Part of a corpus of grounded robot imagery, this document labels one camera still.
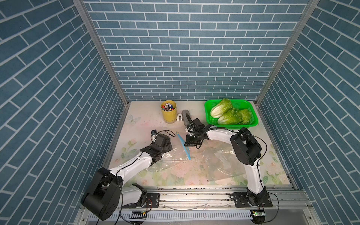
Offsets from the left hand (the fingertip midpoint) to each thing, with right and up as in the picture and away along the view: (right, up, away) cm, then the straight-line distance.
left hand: (166, 145), depth 89 cm
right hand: (+12, -1, +5) cm, 13 cm away
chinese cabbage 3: (+57, +19, +13) cm, 61 cm away
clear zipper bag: (+8, -6, +2) cm, 10 cm away
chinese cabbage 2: (+44, +18, +5) cm, 48 cm away
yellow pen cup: (+1, +23, +9) cm, 25 cm away
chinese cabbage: (+39, +25, +16) cm, 49 cm away
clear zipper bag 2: (+32, -9, -3) cm, 34 cm away
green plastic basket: (+64, +27, +22) cm, 73 cm away
